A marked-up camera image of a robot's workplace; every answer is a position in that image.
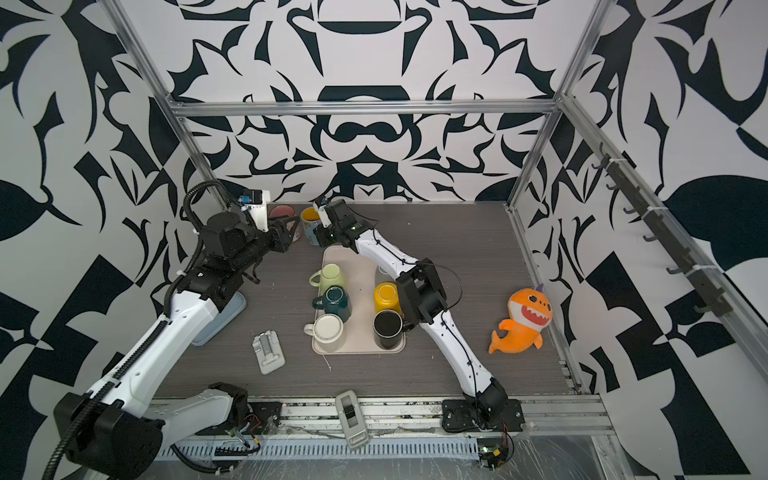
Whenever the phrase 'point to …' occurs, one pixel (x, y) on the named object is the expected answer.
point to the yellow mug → (386, 297)
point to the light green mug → (329, 275)
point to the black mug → (388, 328)
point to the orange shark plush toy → (531, 312)
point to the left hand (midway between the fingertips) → (291, 211)
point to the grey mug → (382, 276)
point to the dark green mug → (335, 300)
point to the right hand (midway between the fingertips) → (317, 227)
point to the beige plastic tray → (362, 276)
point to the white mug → (327, 331)
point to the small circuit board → (492, 452)
